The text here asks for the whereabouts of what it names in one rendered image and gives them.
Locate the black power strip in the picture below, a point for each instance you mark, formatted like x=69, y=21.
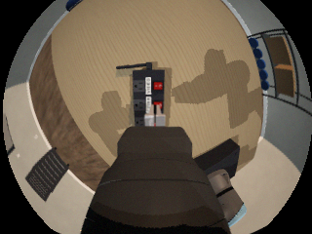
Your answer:
x=148, y=88

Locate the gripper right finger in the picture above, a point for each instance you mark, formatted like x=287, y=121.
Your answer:
x=159, y=118

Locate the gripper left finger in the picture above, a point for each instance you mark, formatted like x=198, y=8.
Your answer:
x=149, y=118

